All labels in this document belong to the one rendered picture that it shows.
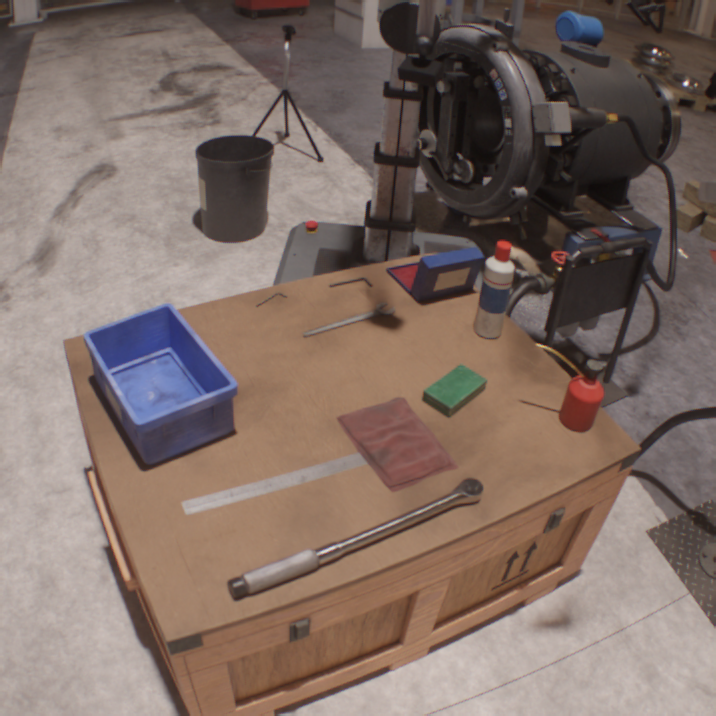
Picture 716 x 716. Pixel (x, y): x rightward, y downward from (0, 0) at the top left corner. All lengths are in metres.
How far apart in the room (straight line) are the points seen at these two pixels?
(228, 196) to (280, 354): 1.33
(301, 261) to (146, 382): 0.91
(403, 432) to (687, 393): 1.44
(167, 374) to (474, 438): 0.61
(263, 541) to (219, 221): 1.84
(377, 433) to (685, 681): 1.00
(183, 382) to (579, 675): 1.09
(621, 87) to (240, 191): 1.56
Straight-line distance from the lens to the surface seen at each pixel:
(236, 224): 2.81
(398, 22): 1.86
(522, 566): 1.54
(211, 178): 2.74
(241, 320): 1.60
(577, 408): 1.41
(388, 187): 2.05
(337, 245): 2.32
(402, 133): 2.00
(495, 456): 1.34
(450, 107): 2.59
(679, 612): 1.88
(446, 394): 1.41
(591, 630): 1.74
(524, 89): 2.34
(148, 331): 1.47
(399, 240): 2.12
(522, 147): 2.34
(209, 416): 1.26
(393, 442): 1.30
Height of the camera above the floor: 1.40
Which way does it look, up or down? 40 degrees down
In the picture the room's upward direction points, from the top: 5 degrees clockwise
